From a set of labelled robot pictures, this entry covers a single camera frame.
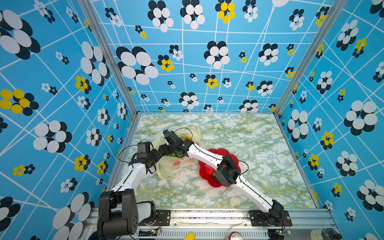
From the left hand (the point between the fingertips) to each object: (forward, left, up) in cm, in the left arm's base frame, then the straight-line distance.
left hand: (159, 153), depth 90 cm
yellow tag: (-40, -20, -6) cm, 45 cm away
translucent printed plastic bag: (-7, -6, +1) cm, 9 cm away
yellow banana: (+15, -16, -4) cm, 22 cm away
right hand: (+6, -2, -3) cm, 7 cm away
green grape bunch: (-2, -11, +2) cm, 11 cm away
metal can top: (-41, -39, +5) cm, 56 cm away
